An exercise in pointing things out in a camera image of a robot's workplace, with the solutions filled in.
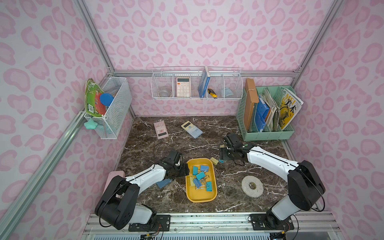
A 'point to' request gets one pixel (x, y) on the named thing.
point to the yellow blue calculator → (192, 129)
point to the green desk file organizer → (284, 133)
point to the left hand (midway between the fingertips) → (184, 169)
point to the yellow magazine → (291, 105)
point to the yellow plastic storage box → (199, 195)
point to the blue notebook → (163, 182)
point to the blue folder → (261, 114)
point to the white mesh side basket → (109, 125)
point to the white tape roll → (255, 193)
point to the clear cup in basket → (165, 93)
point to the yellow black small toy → (212, 93)
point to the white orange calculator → (183, 87)
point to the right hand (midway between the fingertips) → (224, 153)
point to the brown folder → (250, 98)
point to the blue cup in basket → (228, 92)
